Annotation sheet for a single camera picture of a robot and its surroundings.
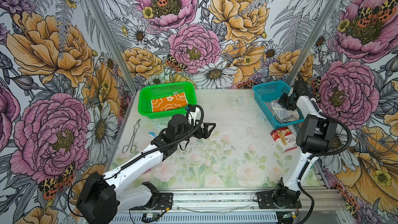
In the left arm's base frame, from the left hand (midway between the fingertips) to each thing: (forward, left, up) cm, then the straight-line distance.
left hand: (208, 127), depth 76 cm
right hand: (+22, -46, -10) cm, 52 cm away
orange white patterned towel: (+35, +19, -19) cm, 44 cm away
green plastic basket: (+39, +41, -15) cm, 59 cm away
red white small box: (+2, -45, -17) cm, 48 cm away
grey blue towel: (+16, -47, -12) cm, 51 cm away
